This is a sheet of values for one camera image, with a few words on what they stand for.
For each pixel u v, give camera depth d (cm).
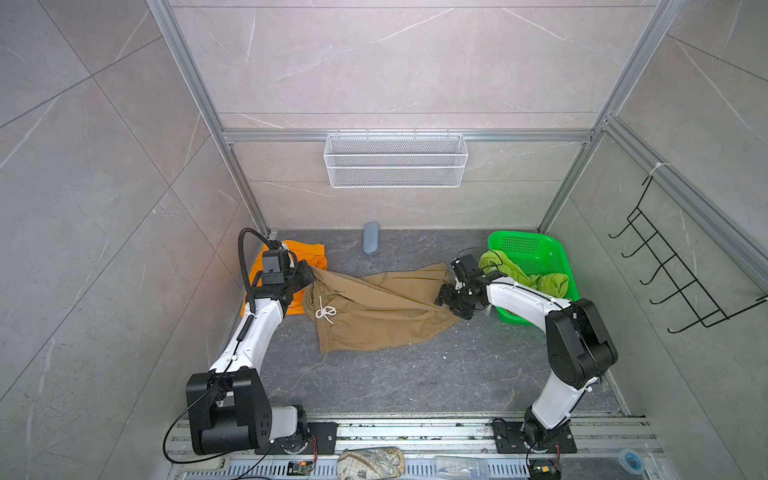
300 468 70
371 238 117
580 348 48
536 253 110
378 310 93
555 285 95
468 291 70
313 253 111
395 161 101
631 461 71
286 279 66
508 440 73
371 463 67
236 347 45
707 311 58
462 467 69
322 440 73
